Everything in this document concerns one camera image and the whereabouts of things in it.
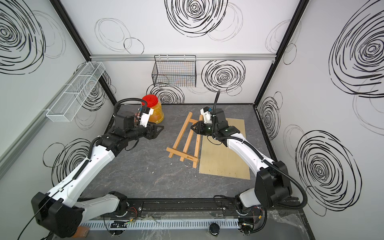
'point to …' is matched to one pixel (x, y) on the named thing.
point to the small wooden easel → (182, 154)
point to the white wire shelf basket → (68, 104)
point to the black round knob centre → (214, 228)
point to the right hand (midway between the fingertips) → (192, 128)
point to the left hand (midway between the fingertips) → (159, 125)
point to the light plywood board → (217, 159)
